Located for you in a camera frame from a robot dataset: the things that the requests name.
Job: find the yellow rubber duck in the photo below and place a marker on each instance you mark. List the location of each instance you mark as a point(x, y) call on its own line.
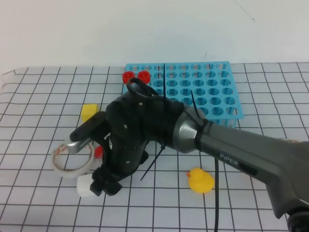
point(200, 181)

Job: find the left tape roll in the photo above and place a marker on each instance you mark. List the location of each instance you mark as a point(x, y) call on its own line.
point(75, 172)

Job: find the blue tube rack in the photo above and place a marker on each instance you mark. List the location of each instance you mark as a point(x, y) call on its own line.
point(209, 86)

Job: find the white grid cloth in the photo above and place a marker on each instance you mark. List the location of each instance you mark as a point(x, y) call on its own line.
point(41, 106)

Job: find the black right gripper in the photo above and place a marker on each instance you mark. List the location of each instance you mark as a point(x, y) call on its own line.
point(124, 130)

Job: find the white foam cube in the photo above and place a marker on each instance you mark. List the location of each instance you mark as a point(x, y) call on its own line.
point(83, 186)

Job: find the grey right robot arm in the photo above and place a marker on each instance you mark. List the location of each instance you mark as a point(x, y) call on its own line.
point(282, 165)

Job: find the red capped tube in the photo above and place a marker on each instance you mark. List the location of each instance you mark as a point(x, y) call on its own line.
point(127, 75)
point(97, 152)
point(144, 76)

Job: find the yellow foam cube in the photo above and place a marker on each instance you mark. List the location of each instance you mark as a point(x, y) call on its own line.
point(88, 110)

